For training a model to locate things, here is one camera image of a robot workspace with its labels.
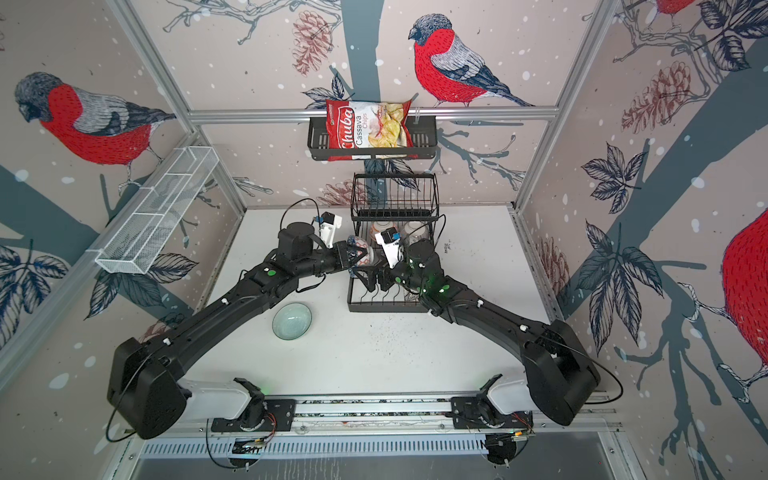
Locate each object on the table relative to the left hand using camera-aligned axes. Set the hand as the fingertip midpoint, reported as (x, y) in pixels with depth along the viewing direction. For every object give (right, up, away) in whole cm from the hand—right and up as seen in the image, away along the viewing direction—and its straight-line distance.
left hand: (366, 252), depth 72 cm
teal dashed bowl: (-24, -22, +15) cm, 36 cm away
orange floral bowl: (+2, +7, +32) cm, 33 cm away
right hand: (-2, -4, +4) cm, 7 cm away
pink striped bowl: (+15, +6, +32) cm, 35 cm away
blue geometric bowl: (-2, 0, +2) cm, 3 cm away
